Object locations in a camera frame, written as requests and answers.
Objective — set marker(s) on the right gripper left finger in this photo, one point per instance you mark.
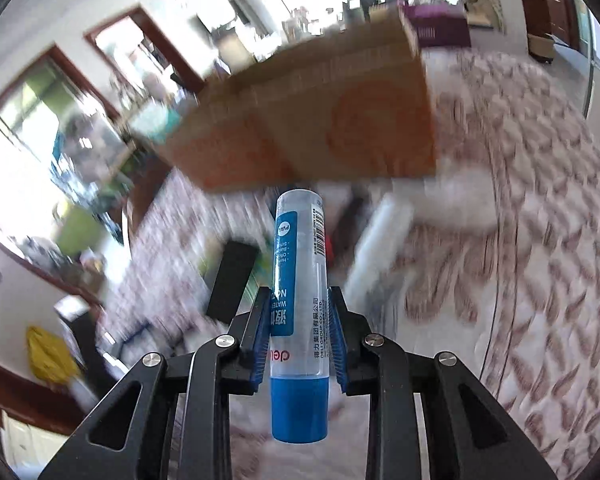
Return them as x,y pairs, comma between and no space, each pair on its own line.
128,434

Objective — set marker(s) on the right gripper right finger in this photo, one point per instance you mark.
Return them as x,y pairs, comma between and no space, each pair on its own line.
429,417

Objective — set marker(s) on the blue capped glue bottle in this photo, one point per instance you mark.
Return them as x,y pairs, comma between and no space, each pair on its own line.
299,333

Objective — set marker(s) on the floral quilted bedspread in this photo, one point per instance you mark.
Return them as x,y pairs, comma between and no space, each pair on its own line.
501,266

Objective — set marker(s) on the white plastic tube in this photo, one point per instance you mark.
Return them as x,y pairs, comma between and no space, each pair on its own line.
379,243

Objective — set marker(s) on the brown cardboard box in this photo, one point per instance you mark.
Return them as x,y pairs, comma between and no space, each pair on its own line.
344,106

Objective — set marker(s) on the purple storage box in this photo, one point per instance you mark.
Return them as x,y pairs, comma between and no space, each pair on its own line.
439,25

